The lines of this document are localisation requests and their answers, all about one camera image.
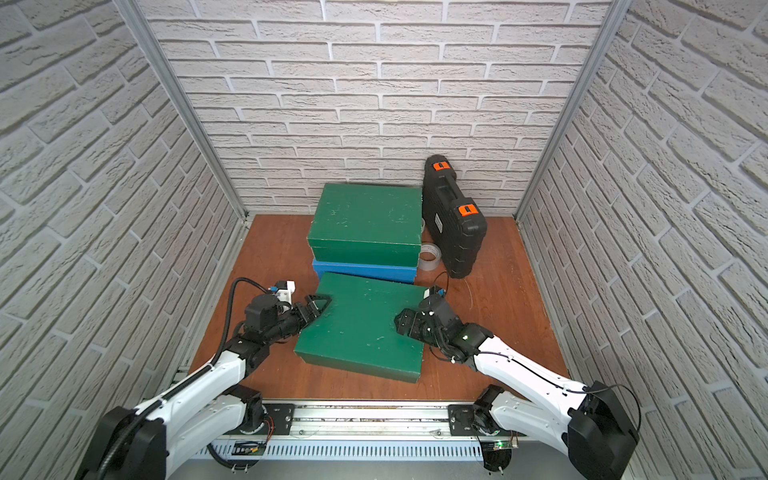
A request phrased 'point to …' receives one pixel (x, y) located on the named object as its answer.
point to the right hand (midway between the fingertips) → (408, 324)
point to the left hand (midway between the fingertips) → (329, 302)
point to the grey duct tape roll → (430, 257)
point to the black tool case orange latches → (458, 224)
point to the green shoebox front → (368, 223)
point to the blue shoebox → (366, 271)
